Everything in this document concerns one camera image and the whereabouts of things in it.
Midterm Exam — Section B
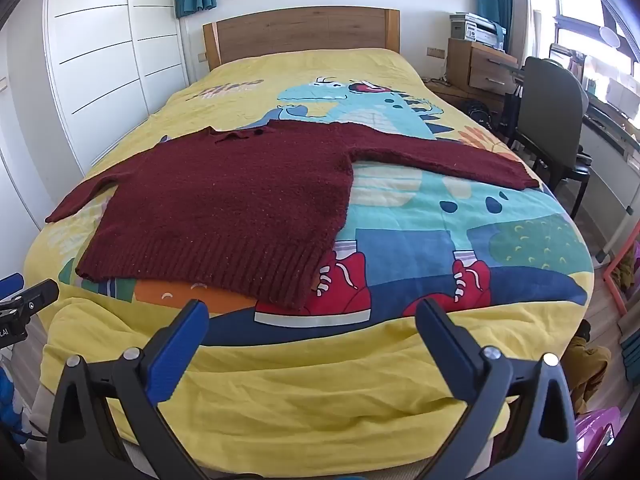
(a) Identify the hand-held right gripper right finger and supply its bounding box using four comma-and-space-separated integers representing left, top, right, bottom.
416, 298, 578, 480

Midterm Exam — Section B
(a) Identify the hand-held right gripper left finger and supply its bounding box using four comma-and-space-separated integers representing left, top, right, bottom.
47, 299, 210, 480

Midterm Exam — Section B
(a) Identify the maroon knitted sweater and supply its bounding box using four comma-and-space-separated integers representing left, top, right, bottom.
45, 119, 541, 311

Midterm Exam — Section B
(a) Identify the blue and white object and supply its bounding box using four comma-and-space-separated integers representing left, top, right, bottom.
0, 357, 23, 433

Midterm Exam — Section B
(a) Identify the brown cloth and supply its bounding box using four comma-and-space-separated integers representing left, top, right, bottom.
562, 322, 612, 413

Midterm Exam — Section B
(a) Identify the yellow dinosaur printed blanket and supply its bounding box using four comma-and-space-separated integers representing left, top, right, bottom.
24, 47, 596, 461

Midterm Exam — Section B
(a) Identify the magenta plastic object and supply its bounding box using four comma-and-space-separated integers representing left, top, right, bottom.
574, 407, 625, 480

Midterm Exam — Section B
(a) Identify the white wardrobe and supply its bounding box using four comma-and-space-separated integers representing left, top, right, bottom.
0, 0, 190, 233

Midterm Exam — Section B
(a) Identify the black round bag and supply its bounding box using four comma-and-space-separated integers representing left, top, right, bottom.
457, 99, 493, 126

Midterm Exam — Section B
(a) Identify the grey office chair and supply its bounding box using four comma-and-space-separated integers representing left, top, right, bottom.
505, 56, 593, 218

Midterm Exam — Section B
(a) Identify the glass desk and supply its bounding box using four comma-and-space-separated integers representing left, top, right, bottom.
582, 92, 640, 163

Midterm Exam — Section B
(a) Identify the wooden drawer cabinet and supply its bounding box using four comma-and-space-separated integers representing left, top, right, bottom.
446, 39, 518, 97

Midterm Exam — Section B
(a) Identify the grey printer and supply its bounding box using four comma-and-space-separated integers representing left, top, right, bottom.
449, 12, 506, 50

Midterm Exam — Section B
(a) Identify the wooden headboard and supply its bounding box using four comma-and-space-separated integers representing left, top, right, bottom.
202, 7, 401, 71

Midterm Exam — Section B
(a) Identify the pink frame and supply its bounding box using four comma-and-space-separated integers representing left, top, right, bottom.
604, 247, 640, 317

